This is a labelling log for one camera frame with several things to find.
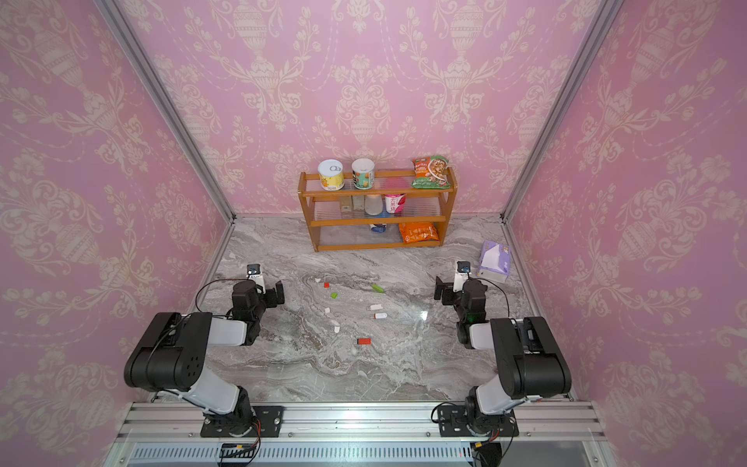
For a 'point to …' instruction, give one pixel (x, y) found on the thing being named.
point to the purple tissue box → (495, 262)
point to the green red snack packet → (431, 172)
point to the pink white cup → (395, 202)
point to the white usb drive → (375, 306)
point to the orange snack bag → (418, 231)
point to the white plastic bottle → (373, 204)
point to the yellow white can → (332, 175)
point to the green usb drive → (377, 288)
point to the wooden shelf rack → (338, 221)
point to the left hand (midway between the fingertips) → (267, 283)
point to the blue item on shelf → (379, 228)
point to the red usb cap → (326, 284)
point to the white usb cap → (337, 329)
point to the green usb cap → (335, 295)
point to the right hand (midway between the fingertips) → (454, 275)
